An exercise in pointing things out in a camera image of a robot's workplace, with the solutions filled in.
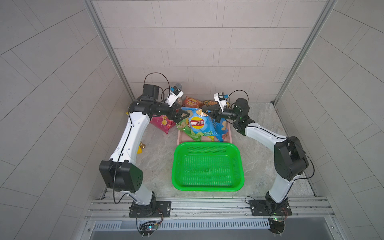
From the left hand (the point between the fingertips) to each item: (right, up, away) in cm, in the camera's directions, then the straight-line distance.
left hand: (185, 108), depth 74 cm
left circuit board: (-15, -53, -10) cm, 56 cm away
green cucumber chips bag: (-2, -9, +14) cm, 17 cm away
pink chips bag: (-16, -8, +20) cm, 27 cm away
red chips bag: (+1, +6, +34) cm, 34 cm away
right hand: (+10, -2, +1) cm, 10 cm away
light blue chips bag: (+8, -7, +1) cm, 11 cm away
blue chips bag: (+19, -12, +12) cm, 26 cm away
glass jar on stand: (-5, +14, +16) cm, 22 cm away
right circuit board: (+43, -55, -6) cm, 70 cm away
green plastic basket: (+12, -34, +11) cm, 37 cm away
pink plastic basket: (+25, -18, +19) cm, 36 cm away
